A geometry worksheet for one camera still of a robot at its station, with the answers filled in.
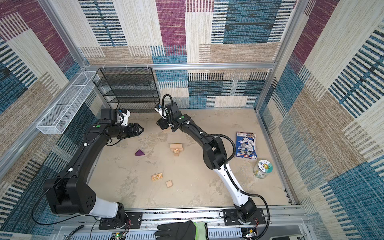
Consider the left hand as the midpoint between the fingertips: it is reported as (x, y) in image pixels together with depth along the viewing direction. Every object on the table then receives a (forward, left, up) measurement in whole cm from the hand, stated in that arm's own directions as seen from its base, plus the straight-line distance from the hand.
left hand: (138, 128), depth 82 cm
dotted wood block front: (-19, -9, -21) cm, 30 cm away
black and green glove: (-44, -25, -21) cm, 55 cm away
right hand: (+14, -10, -8) cm, 19 cm away
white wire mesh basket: (-3, +34, +11) cm, 36 cm away
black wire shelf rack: (+38, +12, -3) cm, 40 cm away
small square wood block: (-23, -16, -21) cm, 35 cm away
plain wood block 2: (-5, -19, -21) cm, 29 cm away
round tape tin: (-19, -66, -13) cm, 70 cm away
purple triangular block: (-3, +5, -21) cm, 22 cm away
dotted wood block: (-4, -19, -18) cm, 27 cm away
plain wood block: (-1, -19, -17) cm, 25 cm away
